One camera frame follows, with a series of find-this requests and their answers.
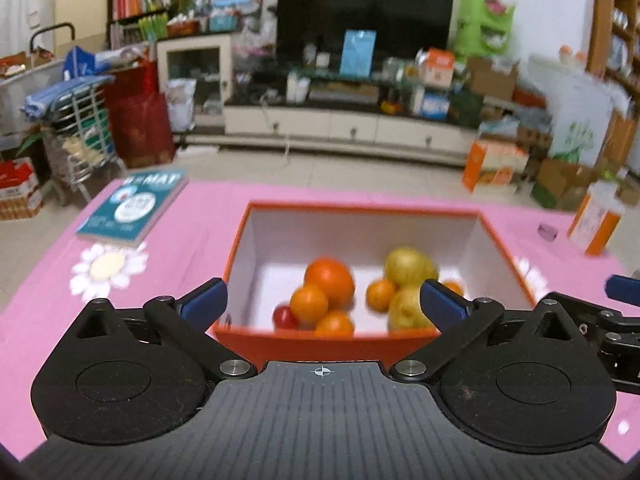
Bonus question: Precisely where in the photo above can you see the yellow pear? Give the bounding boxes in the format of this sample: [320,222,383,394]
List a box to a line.
[387,286,435,330]
[383,247,439,288]

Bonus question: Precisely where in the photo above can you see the small orange tomato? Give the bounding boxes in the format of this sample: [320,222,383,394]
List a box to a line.
[290,284,329,326]
[314,310,355,337]
[366,278,397,313]

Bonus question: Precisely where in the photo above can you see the red cherry tomato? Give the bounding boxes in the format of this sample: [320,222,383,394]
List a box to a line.
[442,281,464,296]
[271,304,299,330]

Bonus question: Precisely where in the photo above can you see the large orange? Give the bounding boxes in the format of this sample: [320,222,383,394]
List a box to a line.
[304,258,355,310]

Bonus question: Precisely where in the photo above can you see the pink flowered tablecloth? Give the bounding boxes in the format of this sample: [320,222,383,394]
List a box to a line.
[1,181,622,457]

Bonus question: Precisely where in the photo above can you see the orange white canister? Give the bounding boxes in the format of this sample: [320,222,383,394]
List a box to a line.
[567,180,626,257]

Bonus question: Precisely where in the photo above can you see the orange cardboard box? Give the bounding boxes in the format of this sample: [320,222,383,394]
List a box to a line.
[210,203,535,367]

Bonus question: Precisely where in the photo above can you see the teal book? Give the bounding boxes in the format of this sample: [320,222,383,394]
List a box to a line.
[76,170,188,247]

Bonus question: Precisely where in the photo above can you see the orange white carton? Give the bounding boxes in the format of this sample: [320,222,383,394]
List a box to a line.
[462,140,529,194]

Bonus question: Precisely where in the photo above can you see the white small fridge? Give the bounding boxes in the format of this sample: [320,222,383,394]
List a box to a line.
[526,54,614,167]

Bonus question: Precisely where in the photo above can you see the red gift bag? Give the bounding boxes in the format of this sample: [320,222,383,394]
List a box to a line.
[104,62,176,169]

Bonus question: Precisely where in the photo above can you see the white tv cabinet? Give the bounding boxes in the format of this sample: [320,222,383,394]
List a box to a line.
[222,102,478,166]

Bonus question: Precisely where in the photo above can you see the red white carton box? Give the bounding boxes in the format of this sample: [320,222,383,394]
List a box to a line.
[0,157,43,220]

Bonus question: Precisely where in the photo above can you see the metal trolley cart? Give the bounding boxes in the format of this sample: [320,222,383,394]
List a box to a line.
[21,22,126,206]

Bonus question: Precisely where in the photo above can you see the blue tissue box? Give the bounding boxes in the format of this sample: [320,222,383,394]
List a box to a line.
[418,93,450,120]

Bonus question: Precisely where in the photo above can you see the wooden shelf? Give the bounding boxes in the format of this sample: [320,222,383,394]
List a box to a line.
[587,0,639,165]

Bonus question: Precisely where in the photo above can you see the brown cardboard box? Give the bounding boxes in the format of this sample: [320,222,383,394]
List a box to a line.
[466,58,518,101]

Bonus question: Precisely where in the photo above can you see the orange white medicine box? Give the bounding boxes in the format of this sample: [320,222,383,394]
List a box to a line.
[416,49,456,89]

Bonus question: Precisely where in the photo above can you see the white glass door cabinet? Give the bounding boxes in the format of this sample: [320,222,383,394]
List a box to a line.
[157,32,233,128]

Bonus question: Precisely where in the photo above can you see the blue packet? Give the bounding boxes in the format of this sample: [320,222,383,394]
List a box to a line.
[340,29,376,78]

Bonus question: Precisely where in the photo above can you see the green stacked bins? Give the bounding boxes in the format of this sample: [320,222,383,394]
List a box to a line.
[454,0,516,58]

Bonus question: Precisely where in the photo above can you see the black television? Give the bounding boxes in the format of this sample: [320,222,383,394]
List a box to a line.
[277,0,454,63]

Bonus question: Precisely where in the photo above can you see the bookshelf with books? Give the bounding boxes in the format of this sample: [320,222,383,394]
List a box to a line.
[107,0,200,49]

